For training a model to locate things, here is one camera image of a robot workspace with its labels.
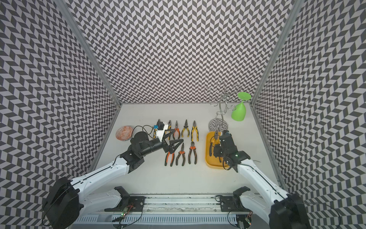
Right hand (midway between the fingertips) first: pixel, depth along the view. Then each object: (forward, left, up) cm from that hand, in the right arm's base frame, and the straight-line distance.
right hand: (217, 150), depth 84 cm
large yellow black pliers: (+21, +13, -6) cm, 25 cm away
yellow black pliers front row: (+3, +2, +3) cm, 5 cm away
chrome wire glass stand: (+22, -4, -4) cm, 23 cm away
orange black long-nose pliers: (+2, +22, -6) cm, 23 cm away
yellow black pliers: (-3, +32, +24) cm, 40 cm away
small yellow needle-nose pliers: (+22, +20, -7) cm, 31 cm away
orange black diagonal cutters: (+5, +15, -6) cm, 17 cm away
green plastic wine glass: (+16, -12, +16) cm, 26 cm away
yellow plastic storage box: (+10, +2, -4) cm, 11 cm away
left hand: (0, +22, +16) cm, 27 cm away
